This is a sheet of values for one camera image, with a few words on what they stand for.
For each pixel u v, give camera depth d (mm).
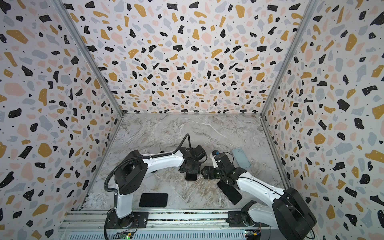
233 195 820
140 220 734
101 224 727
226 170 661
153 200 804
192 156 675
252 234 715
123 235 702
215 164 777
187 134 770
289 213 412
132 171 478
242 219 672
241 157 982
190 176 876
